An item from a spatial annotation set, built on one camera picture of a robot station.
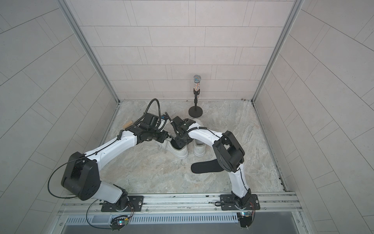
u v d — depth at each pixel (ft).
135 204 2.31
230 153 1.63
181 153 2.69
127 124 3.35
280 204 2.36
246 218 2.19
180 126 2.30
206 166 2.73
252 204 2.27
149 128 2.14
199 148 2.65
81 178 1.34
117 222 2.11
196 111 3.57
